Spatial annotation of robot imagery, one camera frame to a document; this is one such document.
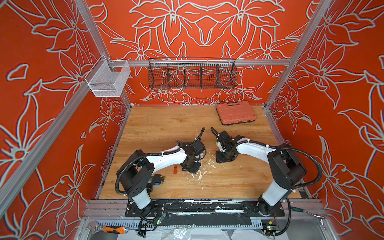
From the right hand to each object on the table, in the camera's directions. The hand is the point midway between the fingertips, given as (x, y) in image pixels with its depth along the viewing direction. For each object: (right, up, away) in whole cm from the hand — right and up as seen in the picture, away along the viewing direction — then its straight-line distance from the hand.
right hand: (218, 159), depth 90 cm
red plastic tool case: (+16, +30, +20) cm, 39 cm away
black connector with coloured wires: (-36, -9, -8) cm, 38 cm away
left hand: (-15, -4, -5) cm, 16 cm away
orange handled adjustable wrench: (-63, -26, -21) cm, 71 cm away
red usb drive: (-26, -5, -2) cm, 27 cm away
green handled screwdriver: (+37, -20, -18) cm, 46 cm away
